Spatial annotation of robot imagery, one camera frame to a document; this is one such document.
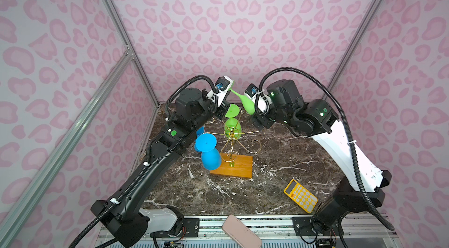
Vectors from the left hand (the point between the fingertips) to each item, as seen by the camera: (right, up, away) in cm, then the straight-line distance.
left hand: (229, 89), depth 61 cm
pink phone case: (+3, -56, +10) cm, 57 cm away
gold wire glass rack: (-1, -30, +35) cm, 46 cm away
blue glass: (-7, -25, +6) cm, 27 cm away
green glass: (+1, -14, +5) cm, 15 cm away
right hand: (+11, -6, +4) cm, 13 cm away
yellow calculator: (+33, -46, +19) cm, 60 cm away
